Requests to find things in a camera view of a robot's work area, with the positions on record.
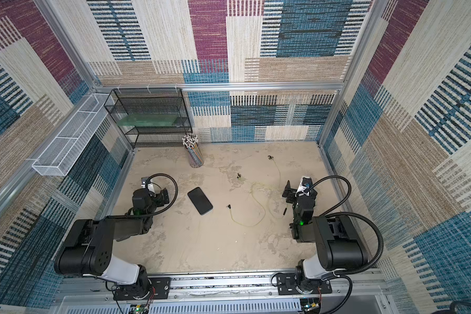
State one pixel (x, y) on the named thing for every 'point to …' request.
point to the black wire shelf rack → (152, 101)
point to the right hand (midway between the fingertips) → (300, 185)
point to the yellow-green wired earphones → (274, 188)
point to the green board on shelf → (148, 120)
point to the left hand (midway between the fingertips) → (156, 190)
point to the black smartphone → (198, 198)
